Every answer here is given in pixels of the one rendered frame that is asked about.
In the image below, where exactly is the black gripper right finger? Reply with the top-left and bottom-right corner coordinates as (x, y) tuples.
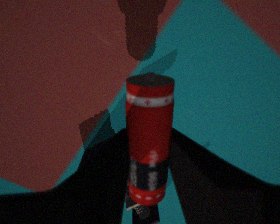
(168, 128), (280, 224)

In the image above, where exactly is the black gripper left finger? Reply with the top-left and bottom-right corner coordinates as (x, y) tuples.
(0, 128), (130, 224)

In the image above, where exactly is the red cylindrical battery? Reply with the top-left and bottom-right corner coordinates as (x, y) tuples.
(125, 72), (175, 205)

